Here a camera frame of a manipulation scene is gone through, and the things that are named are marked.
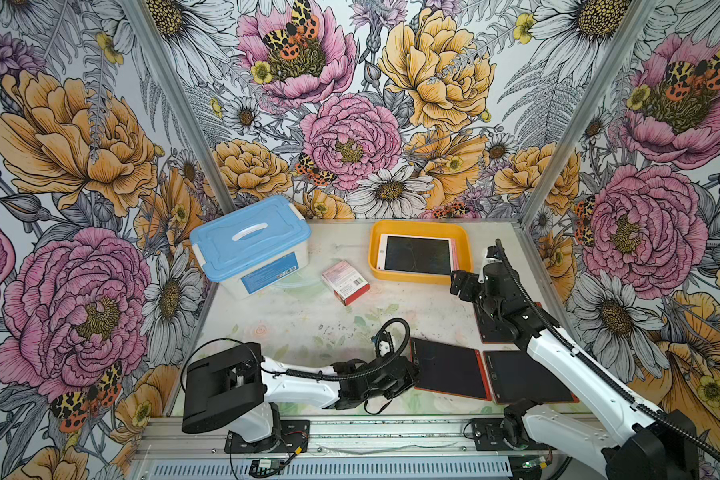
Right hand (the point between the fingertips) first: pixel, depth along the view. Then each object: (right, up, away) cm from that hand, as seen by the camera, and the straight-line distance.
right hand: (463, 282), depth 82 cm
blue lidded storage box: (-60, +10, +10) cm, 62 cm away
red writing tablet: (-2, -25, +5) cm, 26 cm away
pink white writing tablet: (-7, +7, +30) cm, 31 cm away
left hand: (-12, -24, -5) cm, 27 cm away
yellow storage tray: (+7, +16, +30) cm, 35 cm away
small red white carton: (-32, -2, +17) cm, 37 cm away
